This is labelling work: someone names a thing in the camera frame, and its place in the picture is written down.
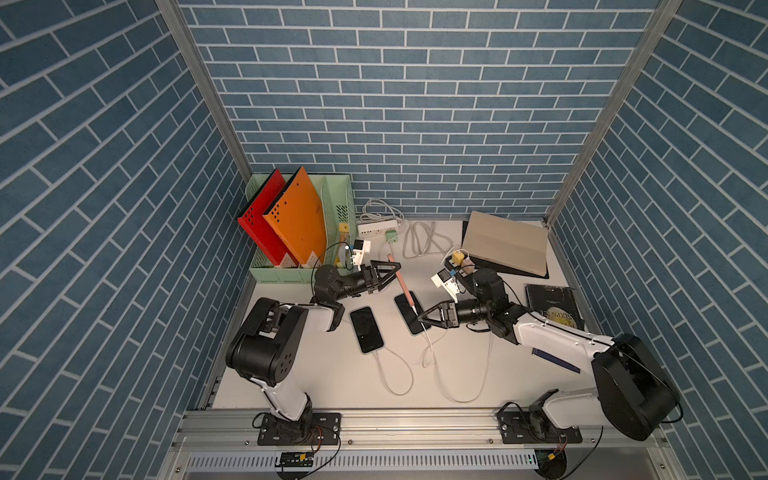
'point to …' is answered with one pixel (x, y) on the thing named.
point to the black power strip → (461, 266)
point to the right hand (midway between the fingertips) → (424, 321)
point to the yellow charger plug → (457, 258)
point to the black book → (557, 302)
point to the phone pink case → (390, 259)
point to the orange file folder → (298, 217)
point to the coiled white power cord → (420, 240)
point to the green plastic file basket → (335, 195)
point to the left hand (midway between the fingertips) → (404, 276)
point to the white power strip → (376, 230)
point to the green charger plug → (391, 235)
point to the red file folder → (254, 221)
